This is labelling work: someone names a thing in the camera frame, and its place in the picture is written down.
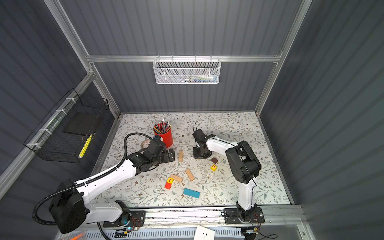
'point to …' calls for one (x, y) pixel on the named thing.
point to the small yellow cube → (213, 167)
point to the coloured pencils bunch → (162, 127)
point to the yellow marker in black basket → (85, 146)
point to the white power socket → (203, 233)
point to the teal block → (191, 193)
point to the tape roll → (145, 143)
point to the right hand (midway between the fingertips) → (198, 157)
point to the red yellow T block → (168, 184)
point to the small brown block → (214, 160)
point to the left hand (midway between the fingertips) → (169, 154)
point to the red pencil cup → (167, 138)
